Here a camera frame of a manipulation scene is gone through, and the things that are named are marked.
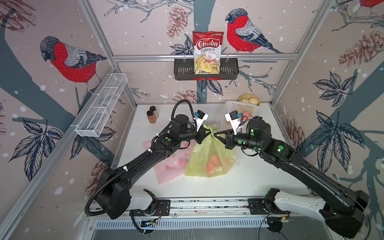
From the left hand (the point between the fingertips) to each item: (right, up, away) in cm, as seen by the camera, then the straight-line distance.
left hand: (214, 128), depth 72 cm
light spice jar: (-40, +11, +34) cm, 54 cm away
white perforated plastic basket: (+33, +12, +35) cm, 49 cm away
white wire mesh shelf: (-60, +10, +5) cm, 61 cm away
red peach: (+1, -19, +10) cm, 21 cm away
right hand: (-1, -3, -8) cm, 8 cm away
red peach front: (-1, -23, +10) cm, 25 cm away
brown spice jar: (-42, +4, +34) cm, 54 cm away
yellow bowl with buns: (+36, +20, +47) cm, 63 cm away
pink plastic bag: (-23, -24, +16) cm, 37 cm away
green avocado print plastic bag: (-7, -13, 0) cm, 15 cm away
